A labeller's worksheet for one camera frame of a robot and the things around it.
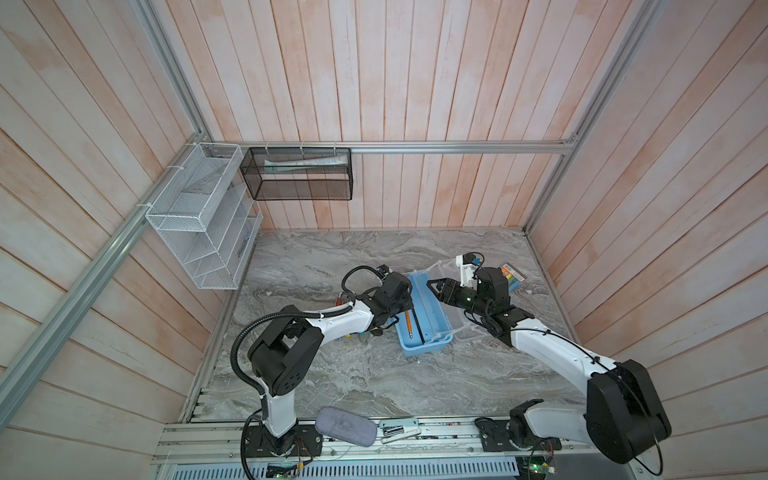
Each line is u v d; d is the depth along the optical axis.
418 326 0.93
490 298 0.65
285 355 0.48
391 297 0.70
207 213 0.72
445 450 0.73
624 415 0.41
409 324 0.87
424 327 0.93
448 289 0.74
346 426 0.73
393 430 0.73
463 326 0.81
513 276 1.05
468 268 0.76
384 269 0.84
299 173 1.04
